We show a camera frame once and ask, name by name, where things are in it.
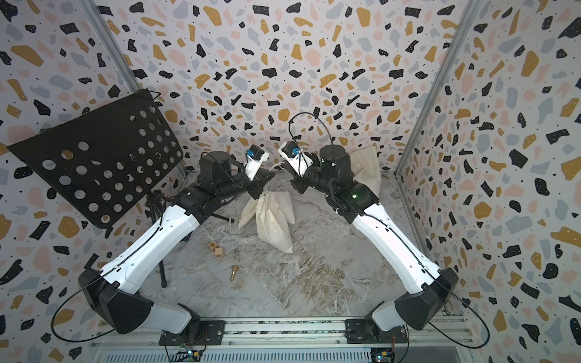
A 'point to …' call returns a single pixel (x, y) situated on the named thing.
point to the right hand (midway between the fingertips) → (286, 161)
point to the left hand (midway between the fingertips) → (273, 171)
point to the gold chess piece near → (234, 268)
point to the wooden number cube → (212, 245)
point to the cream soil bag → (274, 214)
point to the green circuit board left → (191, 355)
